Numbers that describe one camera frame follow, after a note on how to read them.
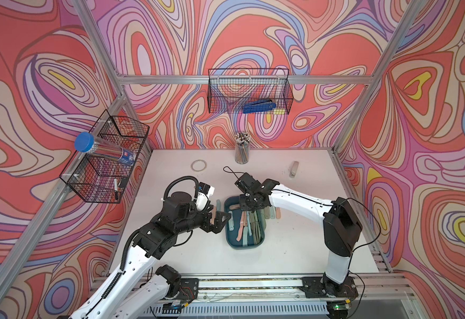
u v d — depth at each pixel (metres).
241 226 0.88
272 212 0.93
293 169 1.08
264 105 0.90
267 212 0.93
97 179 0.73
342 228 0.46
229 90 0.96
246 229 0.87
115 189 0.72
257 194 0.63
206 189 0.60
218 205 0.96
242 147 1.04
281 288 0.75
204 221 0.60
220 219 0.59
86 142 0.62
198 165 1.13
